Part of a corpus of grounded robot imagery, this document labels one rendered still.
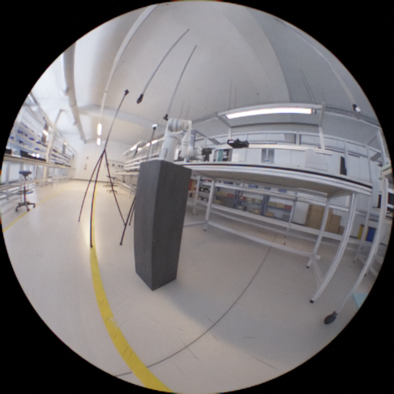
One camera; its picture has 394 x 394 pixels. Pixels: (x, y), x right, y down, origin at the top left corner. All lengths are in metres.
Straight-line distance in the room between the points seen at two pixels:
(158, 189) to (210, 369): 0.95
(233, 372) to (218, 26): 3.88
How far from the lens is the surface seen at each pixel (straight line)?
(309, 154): 0.96
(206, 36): 3.24
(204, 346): 0.78
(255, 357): 0.85
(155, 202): 0.61
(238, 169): 1.00
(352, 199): 1.12
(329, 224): 4.48
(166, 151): 0.74
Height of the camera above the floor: 0.74
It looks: 5 degrees down
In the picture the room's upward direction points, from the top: 9 degrees clockwise
